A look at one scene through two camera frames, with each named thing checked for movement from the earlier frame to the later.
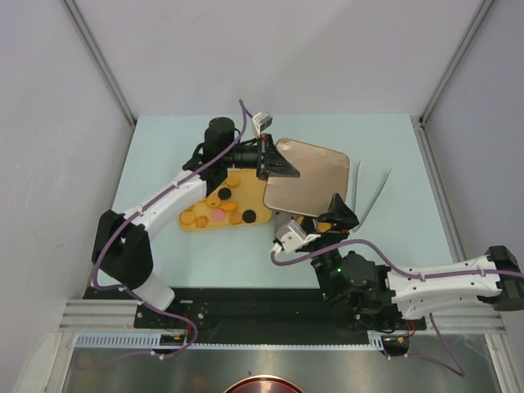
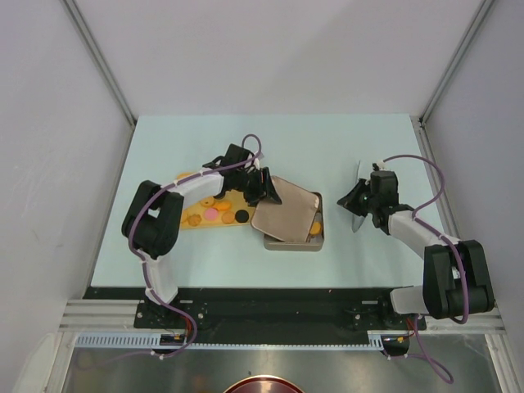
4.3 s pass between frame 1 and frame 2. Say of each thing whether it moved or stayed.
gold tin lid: moved
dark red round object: stayed
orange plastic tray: stayed
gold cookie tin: moved
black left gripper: moved
